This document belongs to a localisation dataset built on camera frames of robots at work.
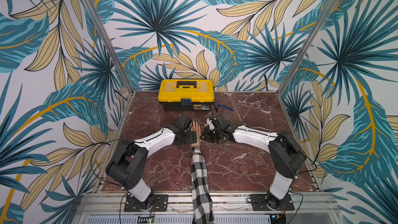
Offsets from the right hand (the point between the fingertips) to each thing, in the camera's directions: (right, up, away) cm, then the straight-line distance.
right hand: (200, 137), depth 88 cm
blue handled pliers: (+16, +18, +22) cm, 32 cm away
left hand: (-6, -3, +1) cm, 7 cm away
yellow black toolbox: (-9, +25, +9) cm, 28 cm away
